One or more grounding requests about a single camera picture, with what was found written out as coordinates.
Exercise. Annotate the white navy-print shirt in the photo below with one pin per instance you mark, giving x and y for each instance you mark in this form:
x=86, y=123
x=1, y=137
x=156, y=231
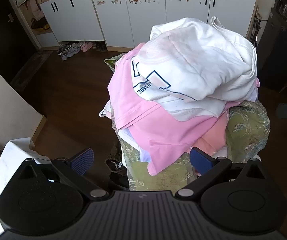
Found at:
x=203, y=62

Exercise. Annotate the wooden coat niche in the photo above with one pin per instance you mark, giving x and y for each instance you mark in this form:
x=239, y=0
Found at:
x=25, y=17

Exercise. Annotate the white garment with black trim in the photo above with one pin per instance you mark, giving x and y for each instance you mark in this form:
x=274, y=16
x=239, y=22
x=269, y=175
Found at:
x=105, y=111

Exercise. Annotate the pink slipper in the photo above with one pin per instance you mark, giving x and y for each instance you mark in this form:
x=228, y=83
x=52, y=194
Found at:
x=86, y=46

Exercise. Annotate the black sideboard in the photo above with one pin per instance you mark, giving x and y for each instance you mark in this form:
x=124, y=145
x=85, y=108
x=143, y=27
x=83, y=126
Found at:
x=273, y=55

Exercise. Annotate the black metal rack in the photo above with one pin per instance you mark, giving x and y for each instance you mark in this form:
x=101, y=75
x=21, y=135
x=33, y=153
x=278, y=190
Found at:
x=256, y=27

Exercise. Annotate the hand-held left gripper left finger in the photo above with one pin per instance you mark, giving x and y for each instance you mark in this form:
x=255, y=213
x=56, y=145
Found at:
x=83, y=160

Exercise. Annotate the hanging pink coat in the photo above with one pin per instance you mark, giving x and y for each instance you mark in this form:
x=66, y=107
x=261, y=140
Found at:
x=36, y=10

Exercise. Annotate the dark shoe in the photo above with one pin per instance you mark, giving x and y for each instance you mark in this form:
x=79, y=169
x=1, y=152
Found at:
x=100, y=46

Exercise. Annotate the dark fringed cloth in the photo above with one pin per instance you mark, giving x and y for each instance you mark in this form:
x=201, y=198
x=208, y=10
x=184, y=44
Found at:
x=113, y=167

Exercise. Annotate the grey sneaker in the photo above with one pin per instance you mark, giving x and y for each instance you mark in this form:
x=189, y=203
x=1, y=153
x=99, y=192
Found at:
x=71, y=52
x=64, y=48

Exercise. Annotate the pale lilac garment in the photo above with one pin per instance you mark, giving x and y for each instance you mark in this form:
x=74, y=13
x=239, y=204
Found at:
x=144, y=155

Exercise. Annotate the long white cabinet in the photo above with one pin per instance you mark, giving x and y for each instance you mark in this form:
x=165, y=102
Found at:
x=113, y=25

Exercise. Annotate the black door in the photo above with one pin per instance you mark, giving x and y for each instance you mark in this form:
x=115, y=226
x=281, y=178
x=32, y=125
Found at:
x=3, y=42

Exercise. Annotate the dark door mat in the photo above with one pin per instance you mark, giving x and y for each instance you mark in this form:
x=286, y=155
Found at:
x=31, y=70

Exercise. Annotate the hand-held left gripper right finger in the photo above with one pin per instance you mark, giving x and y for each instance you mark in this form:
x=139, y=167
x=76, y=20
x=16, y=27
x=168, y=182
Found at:
x=201, y=158

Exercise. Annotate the salmon pink garment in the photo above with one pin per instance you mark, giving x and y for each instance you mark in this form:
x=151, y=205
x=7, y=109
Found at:
x=213, y=137

